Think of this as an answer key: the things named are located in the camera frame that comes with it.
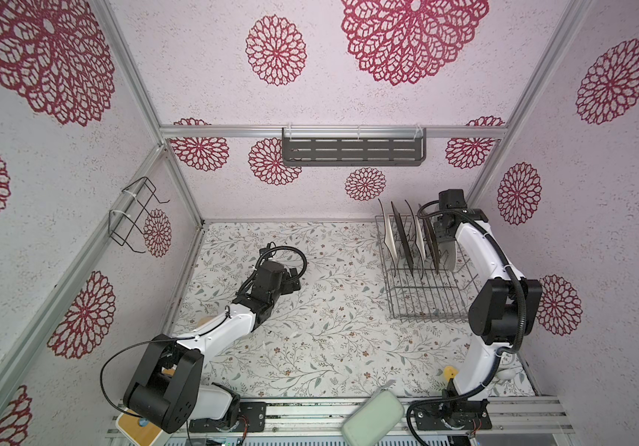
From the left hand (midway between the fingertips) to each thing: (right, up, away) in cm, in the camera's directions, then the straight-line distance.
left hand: (284, 277), depth 90 cm
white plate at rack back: (+34, +12, +1) cm, 36 cm away
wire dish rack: (+47, -4, +8) cm, 48 cm away
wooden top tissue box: (-32, -35, -24) cm, 53 cm away
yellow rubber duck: (+49, -26, -10) cm, 56 cm away
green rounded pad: (+26, -34, -19) cm, 47 cm away
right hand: (+57, +17, 0) cm, 59 cm away
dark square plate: (+38, +13, -2) cm, 40 cm away
